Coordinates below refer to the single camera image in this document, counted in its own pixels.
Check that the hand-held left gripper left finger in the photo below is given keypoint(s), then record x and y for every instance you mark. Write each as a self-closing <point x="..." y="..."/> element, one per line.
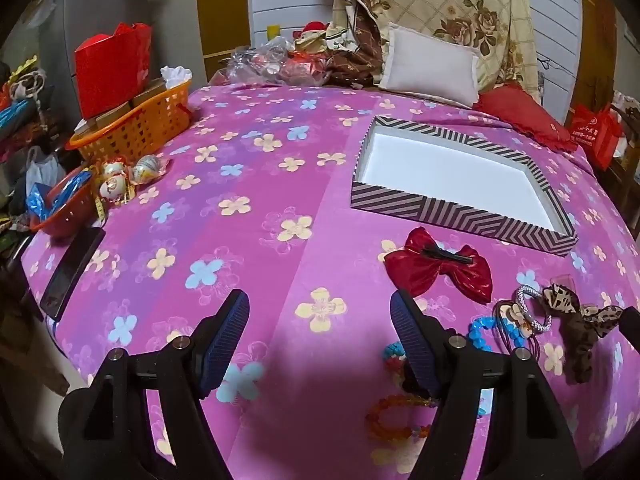
<point x="225" y="340"/>

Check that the red bow hair clip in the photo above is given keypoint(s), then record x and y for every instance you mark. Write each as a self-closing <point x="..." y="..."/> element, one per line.
<point x="425" y="270"/>

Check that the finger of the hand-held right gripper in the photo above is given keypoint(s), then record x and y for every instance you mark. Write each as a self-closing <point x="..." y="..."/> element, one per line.
<point x="631" y="321"/>

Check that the striped cardboard box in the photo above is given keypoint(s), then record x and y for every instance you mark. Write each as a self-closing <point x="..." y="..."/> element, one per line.
<point x="450" y="215"/>

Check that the yellow tape measure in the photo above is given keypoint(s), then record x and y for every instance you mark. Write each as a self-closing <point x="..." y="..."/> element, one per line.
<point x="100" y="210"/>

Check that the white cloth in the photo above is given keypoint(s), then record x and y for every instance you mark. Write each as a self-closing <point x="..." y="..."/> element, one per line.
<point x="175" y="76"/>

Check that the pile of colourful bags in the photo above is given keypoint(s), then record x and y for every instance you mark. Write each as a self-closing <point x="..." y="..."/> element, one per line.
<point x="20" y="110"/>

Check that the clear plastic bags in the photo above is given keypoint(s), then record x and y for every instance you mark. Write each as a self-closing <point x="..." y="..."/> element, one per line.
<point x="260" y="60"/>

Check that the wrapped round ornaments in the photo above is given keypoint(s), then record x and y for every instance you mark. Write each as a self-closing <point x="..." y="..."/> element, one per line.
<point x="147" y="167"/>

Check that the red wrapped packet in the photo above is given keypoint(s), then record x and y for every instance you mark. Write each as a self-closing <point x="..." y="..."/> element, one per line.
<point x="302" y="67"/>

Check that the wooden door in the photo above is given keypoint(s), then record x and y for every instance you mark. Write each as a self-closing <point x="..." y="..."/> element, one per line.
<point x="222" y="5"/>

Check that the painted egg ornament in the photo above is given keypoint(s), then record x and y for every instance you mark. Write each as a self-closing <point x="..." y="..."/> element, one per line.
<point x="114" y="167"/>
<point x="112" y="187"/>

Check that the red plastic colander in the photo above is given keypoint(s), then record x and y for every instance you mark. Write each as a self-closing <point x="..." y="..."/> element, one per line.
<point x="65" y="221"/>

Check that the red frilled pillow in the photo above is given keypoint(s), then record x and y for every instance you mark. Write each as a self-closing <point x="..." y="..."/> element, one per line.
<point x="520" y="110"/>

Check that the white plastic bag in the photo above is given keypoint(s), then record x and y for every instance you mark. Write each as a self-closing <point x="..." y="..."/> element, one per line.
<point x="42" y="170"/>

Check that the black phone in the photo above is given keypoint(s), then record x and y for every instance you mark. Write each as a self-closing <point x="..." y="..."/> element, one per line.
<point x="70" y="270"/>

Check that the white pillow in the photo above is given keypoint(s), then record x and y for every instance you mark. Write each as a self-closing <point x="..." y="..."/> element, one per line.
<point x="430" y="65"/>

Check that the brown patterned cloth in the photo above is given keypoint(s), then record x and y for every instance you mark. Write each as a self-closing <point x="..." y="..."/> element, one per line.
<point x="360" y="60"/>

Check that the red gift bag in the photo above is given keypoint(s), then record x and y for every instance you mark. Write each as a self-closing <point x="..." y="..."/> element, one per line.
<point x="110" y="75"/>

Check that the red stuffed toy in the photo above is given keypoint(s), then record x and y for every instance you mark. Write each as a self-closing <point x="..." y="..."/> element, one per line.
<point x="312" y="32"/>

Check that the leopard print bow scrunchie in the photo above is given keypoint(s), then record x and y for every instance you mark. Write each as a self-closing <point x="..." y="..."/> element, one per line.
<point x="575" y="330"/>

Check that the orange plastic basket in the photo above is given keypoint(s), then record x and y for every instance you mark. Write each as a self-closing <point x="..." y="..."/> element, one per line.
<point x="135" y="130"/>

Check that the blue foil wrapper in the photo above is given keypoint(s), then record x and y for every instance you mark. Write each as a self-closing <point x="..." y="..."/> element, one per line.
<point x="45" y="200"/>

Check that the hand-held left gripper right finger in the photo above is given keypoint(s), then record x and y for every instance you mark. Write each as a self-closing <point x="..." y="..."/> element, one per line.
<point x="415" y="345"/>

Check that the pink floral bedsheet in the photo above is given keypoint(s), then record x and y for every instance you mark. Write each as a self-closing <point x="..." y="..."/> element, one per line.
<point x="300" y="185"/>

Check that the red shopping bag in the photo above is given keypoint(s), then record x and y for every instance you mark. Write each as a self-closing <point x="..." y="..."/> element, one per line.
<point x="595" y="135"/>

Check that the brown cardboard box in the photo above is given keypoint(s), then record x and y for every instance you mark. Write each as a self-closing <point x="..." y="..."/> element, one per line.
<point x="112" y="115"/>
<point x="150" y="91"/>

